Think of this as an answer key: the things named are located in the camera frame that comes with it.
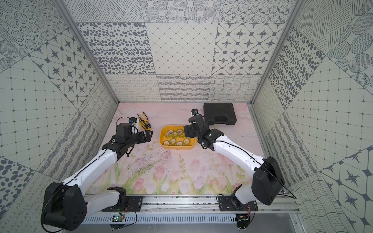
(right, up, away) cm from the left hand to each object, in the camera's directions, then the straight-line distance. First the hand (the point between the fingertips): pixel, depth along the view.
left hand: (144, 130), depth 85 cm
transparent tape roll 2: (+16, -4, +15) cm, 22 cm away
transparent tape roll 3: (+20, -3, +14) cm, 25 cm away
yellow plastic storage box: (+15, -6, +13) cm, 21 cm away
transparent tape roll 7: (+25, -8, +10) cm, 28 cm away
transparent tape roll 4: (+11, -9, +10) cm, 18 cm away
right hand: (+31, +2, -2) cm, 31 cm away
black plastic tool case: (+48, +11, +21) cm, 54 cm away
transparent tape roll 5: (+16, -8, +11) cm, 21 cm away
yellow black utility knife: (-7, +1, +19) cm, 20 cm away
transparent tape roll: (+11, -5, +13) cm, 18 cm away
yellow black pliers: (-6, +5, +22) cm, 24 cm away
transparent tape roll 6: (+20, -10, +10) cm, 25 cm away
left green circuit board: (-9, -43, -14) cm, 46 cm away
